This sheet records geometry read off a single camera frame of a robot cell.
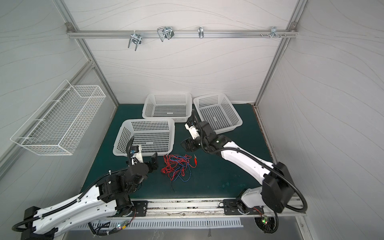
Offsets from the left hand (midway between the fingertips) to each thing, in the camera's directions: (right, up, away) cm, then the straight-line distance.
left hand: (152, 153), depth 76 cm
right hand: (+18, +7, +4) cm, 20 cm away
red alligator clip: (+22, -8, +14) cm, 28 cm away
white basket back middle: (+6, +28, +43) cm, 52 cm away
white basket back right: (+40, +24, +43) cm, 64 cm away
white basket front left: (-7, +6, +26) cm, 27 cm away
